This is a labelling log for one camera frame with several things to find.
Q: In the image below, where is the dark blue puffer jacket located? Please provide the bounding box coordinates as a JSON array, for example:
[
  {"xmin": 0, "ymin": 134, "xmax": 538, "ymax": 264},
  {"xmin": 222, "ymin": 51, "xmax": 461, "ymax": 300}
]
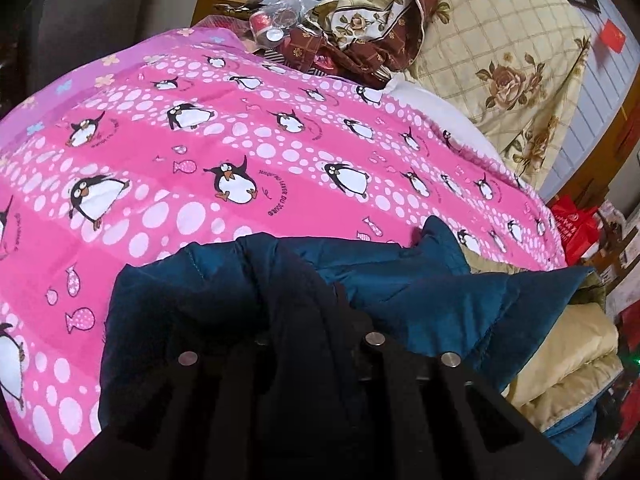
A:
[{"xmin": 100, "ymin": 218, "xmax": 588, "ymax": 479}]

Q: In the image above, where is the red shopping bag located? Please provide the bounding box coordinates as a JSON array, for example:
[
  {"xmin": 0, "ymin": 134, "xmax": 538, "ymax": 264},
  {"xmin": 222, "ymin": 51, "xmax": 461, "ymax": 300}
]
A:
[{"xmin": 551, "ymin": 195, "xmax": 600, "ymax": 266}]

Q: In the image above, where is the pink penguin bed quilt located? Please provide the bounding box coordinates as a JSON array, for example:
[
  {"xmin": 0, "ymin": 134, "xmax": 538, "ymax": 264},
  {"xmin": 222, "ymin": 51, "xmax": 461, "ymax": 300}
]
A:
[{"xmin": 1, "ymin": 28, "xmax": 565, "ymax": 468}]

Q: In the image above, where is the white pillow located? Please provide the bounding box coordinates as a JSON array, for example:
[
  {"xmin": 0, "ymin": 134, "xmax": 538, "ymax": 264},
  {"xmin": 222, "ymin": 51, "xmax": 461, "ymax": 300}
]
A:
[{"xmin": 382, "ymin": 74, "xmax": 502, "ymax": 164}]

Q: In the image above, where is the cream floral quilt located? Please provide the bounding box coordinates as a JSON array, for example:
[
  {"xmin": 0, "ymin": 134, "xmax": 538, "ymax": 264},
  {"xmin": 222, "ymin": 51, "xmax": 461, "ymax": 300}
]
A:
[{"xmin": 394, "ymin": 0, "xmax": 590, "ymax": 188}]

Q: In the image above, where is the clear plastic bag of items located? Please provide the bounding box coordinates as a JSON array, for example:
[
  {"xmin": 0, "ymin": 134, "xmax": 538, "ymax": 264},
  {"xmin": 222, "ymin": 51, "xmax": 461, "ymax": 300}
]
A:
[{"xmin": 248, "ymin": 0, "xmax": 306, "ymax": 49}]

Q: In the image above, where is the brown floral cloth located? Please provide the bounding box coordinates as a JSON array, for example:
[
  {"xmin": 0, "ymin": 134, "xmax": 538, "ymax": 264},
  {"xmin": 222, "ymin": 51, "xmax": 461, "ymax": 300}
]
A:
[{"xmin": 279, "ymin": 0, "xmax": 440, "ymax": 89}]

